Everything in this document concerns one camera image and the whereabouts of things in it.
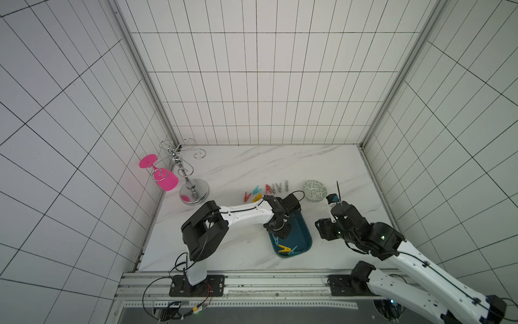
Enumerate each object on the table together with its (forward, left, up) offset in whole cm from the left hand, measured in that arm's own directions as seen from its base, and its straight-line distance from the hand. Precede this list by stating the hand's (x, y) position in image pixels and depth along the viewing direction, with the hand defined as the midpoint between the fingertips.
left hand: (275, 236), depth 82 cm
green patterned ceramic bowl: (+23, -20, -1) cm, 30 cm away
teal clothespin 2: (-1, 0, -2) cm, 2 cm away
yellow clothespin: (-5, -4, -2) cm, 7 cm away
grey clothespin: (+26, -6, -2) cm, 27 cm away
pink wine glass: (+21, +50, +9) cm, 55 cm away
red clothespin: (+25, +3, -2) cm, 25 cm away
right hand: (+1, -14, +11) cm, 18 cm away
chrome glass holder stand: (+22, +39, -1) cm, 45 cm away
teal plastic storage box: (-1, -10, -3) cm, 10 cm away
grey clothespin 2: (+25, -3, -3) cm, 25 cm away
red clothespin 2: (+20, +14, -3) cm, 24 cm away
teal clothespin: (+24, +8, -3) cm, 26 cm away
